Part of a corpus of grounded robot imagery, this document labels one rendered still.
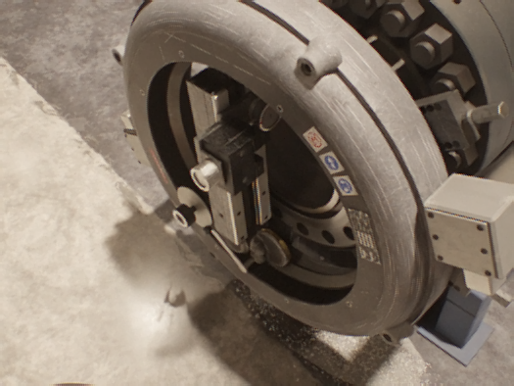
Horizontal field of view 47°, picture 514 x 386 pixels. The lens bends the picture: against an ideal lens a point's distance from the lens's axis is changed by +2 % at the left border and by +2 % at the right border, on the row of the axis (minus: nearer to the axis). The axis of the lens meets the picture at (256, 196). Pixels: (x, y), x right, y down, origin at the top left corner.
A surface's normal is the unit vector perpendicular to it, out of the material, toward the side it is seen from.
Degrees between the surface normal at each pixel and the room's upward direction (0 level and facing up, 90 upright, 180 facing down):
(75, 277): 0
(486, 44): 48
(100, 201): 0
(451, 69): 11
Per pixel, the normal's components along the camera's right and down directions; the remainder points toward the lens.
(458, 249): -0.69, 0.56
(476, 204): -0.32, -0.80
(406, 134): 0.48, -0.09
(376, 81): 0.34, -0.28
